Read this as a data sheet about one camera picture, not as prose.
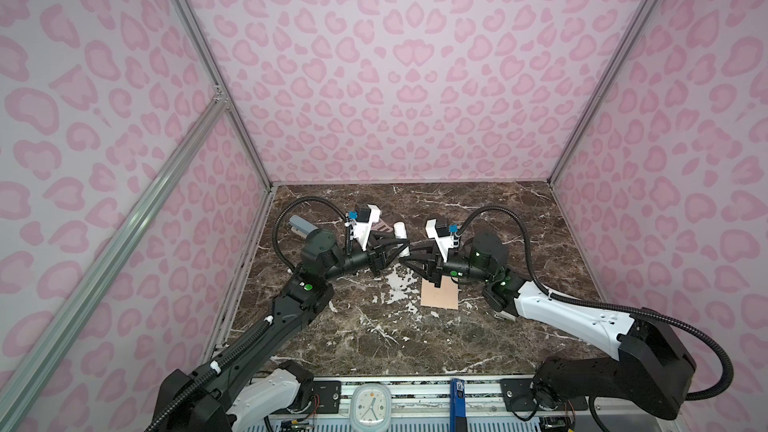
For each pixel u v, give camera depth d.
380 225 0.61
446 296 0.90
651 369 0.41
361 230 0.60
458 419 0.70
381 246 0.61
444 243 0.63
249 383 0.55
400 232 0.64
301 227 1.01
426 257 0.64
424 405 0.72
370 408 0.69
